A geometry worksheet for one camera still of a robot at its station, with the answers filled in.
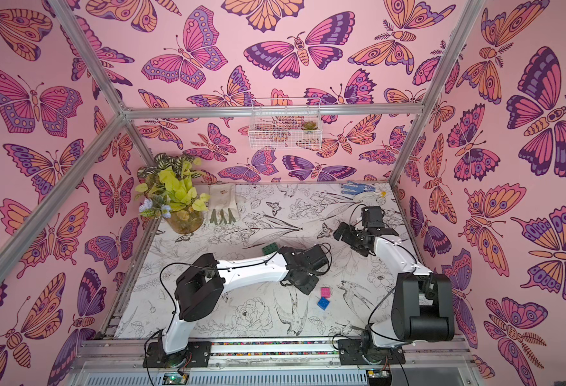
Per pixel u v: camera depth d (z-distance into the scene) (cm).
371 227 70
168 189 88
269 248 96
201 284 53
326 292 85
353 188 117
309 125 92
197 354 74
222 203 113
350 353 73
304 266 63
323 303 83
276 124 100
